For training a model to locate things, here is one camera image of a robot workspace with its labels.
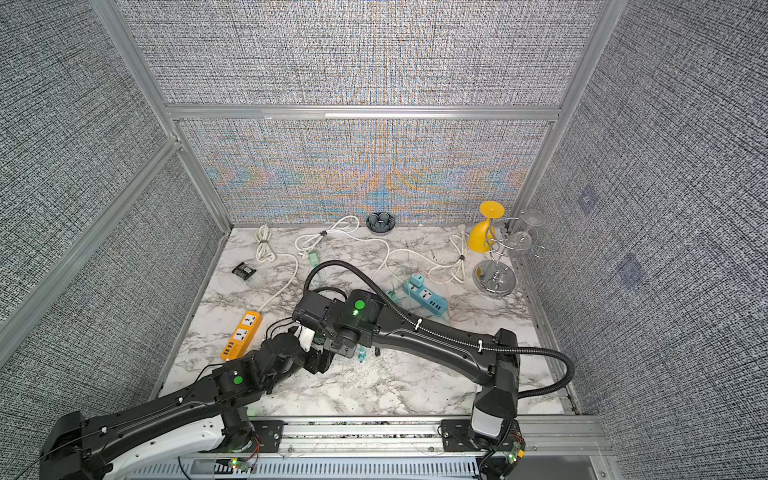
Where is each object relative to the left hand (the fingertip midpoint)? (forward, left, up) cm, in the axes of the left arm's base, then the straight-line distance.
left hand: (334, 337), depth 76 cm
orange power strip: (+6, +29, -11) cm, 31 cm away
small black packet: (+31, +35, -12) cm, 48 cm away
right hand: (0, -3, +9) cm, 10 cm away
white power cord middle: (+44, +14, -13) cm, 48 cm away
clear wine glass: (+30, -58, 0) cm, 66 cm away
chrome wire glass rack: (+24, -53, -12) cm, 59 cm away
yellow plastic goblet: (+30, -45, +4) cm, 54 cm away
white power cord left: (+39, +29, -12) cm, 50 cm away
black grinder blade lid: (+51, -14, -11) cm, 54 cm away
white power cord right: (+33, -41, -12) cm, 54 cm away
